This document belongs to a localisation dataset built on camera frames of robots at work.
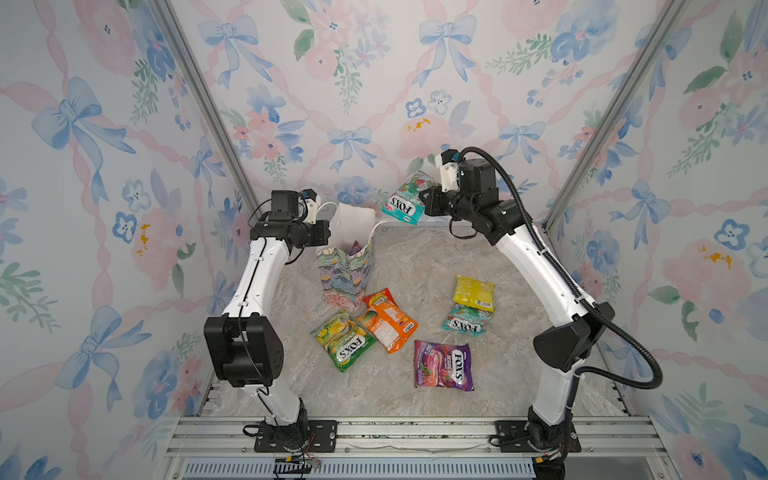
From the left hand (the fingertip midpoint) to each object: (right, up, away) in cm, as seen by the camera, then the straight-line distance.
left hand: (330, 228), depth 85 cm
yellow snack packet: (+44, -20, +11) cm, 49 cm away
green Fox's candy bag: (+4, -32, +3) cm, 33 cm away
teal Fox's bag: (+21, +6, -7) cm, 23 cm away
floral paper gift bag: (+5, -10, -3) cm, 12 cm away
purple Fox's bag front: (+32, -38, -2) cm, 49 cm away
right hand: (+25, +9, -9) cm, 28 cm away
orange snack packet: (+16, -27, +6) cm, 32 cm away
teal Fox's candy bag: (+40, -27, +6) cm, 49 cm away
